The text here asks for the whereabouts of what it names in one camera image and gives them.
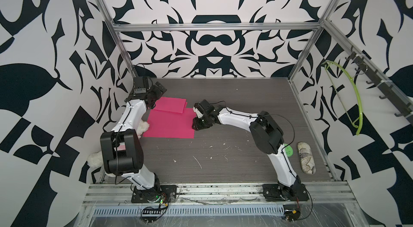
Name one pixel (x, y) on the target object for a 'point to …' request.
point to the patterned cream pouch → (307, 162)
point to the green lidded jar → (289, 150)
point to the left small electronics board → (152, 212)
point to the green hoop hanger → (351, 118)
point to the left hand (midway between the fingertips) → (158, 89)
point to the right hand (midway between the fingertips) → (194, 123)
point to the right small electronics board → (291, 215)
